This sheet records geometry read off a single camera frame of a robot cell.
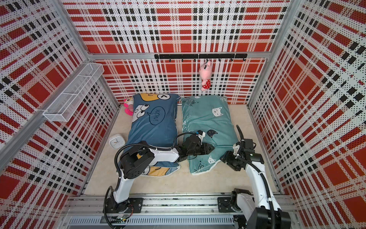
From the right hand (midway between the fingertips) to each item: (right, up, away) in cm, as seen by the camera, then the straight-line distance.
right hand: (225, 160), depth 80 cm
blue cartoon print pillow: (-44, +22, +11) cm, 50 cm away
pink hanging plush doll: (-10, +54, +10) cm, 55 cm away
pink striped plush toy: (-70, +35, +33) cm, 85 cm away
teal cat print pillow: (-5, +27, +24) cm, 36 cm away
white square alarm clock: (-69, +9, +13) cm, 71 cm away
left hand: (-4, +6, +6) cm, 9 cm away
